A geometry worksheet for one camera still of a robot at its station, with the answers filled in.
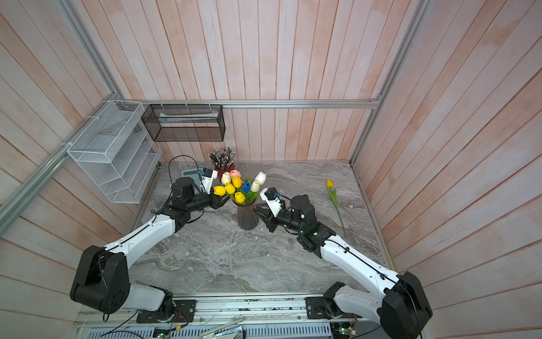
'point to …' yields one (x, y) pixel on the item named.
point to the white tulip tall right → (261, 177)
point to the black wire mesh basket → (185, 122)
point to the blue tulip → (245, 186)
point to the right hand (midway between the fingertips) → (256, 206)
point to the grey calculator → (193, 173)
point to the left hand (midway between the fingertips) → (231, 194)
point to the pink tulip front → (235, 173)
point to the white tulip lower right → (255, 186)
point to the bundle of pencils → (222, 158)
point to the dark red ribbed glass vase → (247, 216)
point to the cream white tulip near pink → (226, 178)
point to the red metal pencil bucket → (221, 171)
